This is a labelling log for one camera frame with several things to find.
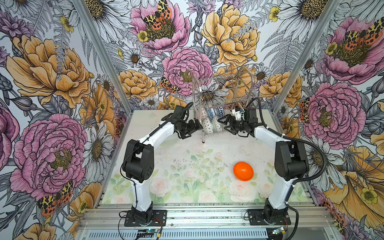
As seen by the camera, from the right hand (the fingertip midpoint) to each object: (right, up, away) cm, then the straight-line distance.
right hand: (221, 126), depth 92 cm
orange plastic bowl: (+12, -25, -6) cm, 28 cm away
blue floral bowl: (-5, +9, +13) cm, 16 cm away
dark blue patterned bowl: (-10, +9, +11) cm, 17 cm away
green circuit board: (+23, -49, -21) cm, 58 cm away
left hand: (-15, -4, -2) cm, 16 cm away
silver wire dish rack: (-2, +24, +23) cm, 33 cm away
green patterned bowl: (-8, 0, +4) cm, 9 cm away
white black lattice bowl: (-2, 0, +4) cm, 5 cm away
